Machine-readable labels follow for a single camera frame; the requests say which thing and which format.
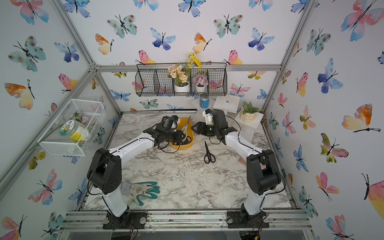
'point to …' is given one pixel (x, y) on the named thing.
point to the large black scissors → (209, 157)
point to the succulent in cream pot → (249, 112)
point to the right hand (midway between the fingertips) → (195, 127)
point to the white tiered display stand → (230, 104)
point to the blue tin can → (204, 100)
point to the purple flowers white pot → (200, 81)
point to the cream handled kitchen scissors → (184, 129)
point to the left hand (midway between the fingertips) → (185, 133)
